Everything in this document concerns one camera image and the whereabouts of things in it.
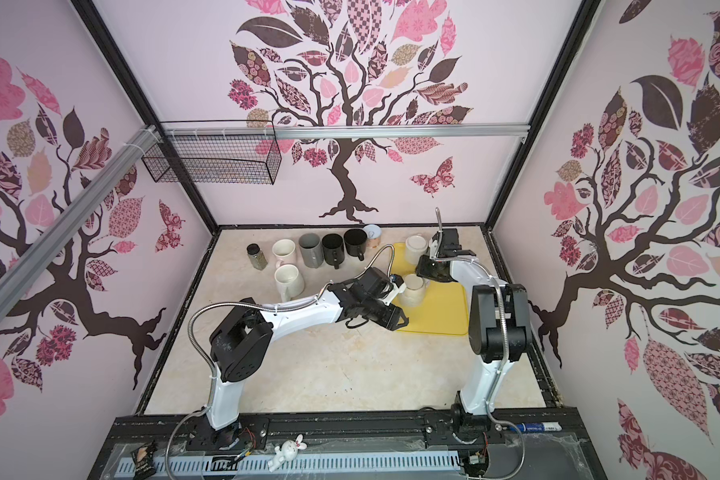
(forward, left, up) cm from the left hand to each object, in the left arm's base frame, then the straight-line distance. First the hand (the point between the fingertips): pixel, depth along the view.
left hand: (401, 323), depth 85 cm
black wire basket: (+69, +73, +9) cm, 101 cm away
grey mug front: (+27, +29, +2) cm, 39 cm away
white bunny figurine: (-31, +29, -5) cm, 43 cm away
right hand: (+21, -9, 0) cm, 23 cm away
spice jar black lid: (+26, +49, -2) cm, 56 cm away
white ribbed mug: (+20, +38, -8) cm, 43 cm away
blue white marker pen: (-25, -38, -6) cm, 46 cm away
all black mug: (+31, +14, +1) cm, 34 cm away
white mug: (+30, -7, 0) cm, 30 cm away
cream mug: (+11, -5, +2) cm, 12 cm away
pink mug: (+27, +39, 0) cm, 47 cm away
